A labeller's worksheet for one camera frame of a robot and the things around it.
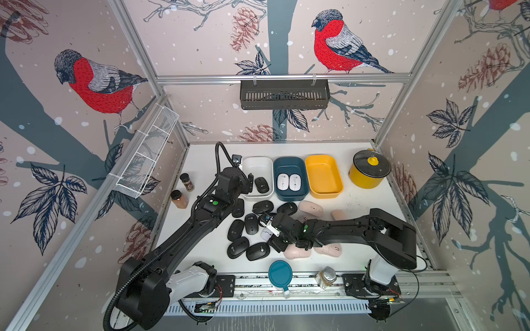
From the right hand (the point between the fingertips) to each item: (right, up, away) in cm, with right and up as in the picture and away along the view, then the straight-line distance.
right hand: (272, 233), depth 86 cm
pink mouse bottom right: (+24, -4, -6) cm, 25 cm away
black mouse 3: (-5, +19, +13) cm, 24 cm away
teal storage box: (+9, +28, +22) cm, 37 cm away
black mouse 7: (-6, -5, -6) cm, 10 cm away
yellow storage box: (+27, +23, +19) cm, 40 cm away
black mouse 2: (-4, +10, +7) cm, 13 cm away
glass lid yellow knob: (+47, +30, +9) cm, 56 cm away
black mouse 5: (-16, +1, +1) cm, 16 cm away
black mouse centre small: (-9, +4, 0) cm, 10 cm away
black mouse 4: (-3, +10, -11) cm, 15 cm away
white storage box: (-7, +27, +23) cm, 36 cm away
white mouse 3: (+5, +20, +15) cm, 26 cm away
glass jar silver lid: (+18, -7, -19) cm, 27 cm away
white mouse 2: (+11, +20, +15) cm, 27 cm away
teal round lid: (+3, -9, -15) cm, 18 cm away
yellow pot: (+45, +21, +13) cm, 51 cm away
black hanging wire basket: (+6, +65, +19) cm, 68 cm away
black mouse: (-16, +9, +7) cm, 19 cm away
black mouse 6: (-14, -3, -6) cm, 15 cm away
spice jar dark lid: (-41, +23, +9) cm, 48 cm away
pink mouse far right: (+30, +6, +7) cm, 31 cm away
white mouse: (-3, 0, 0) cm, 3 cm away
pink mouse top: (+18, +9, +6) cm, 21 cm away
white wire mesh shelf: (-57, +23, -6) cm, 61 cm away
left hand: (-11, +28, -5) cm, 30 cm away
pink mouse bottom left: (+8, -5, -7) cm, 11 cm away
